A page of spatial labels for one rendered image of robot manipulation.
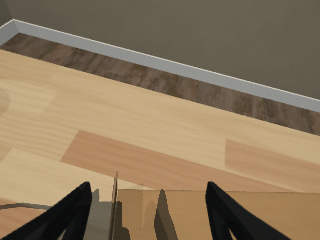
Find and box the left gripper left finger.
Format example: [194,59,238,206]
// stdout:
[0,182,92,240]

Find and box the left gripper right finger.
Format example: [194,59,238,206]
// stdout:
[205,182,292,240]

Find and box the flat brown cardboard box blank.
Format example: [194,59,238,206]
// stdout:
[108,171,320,240]

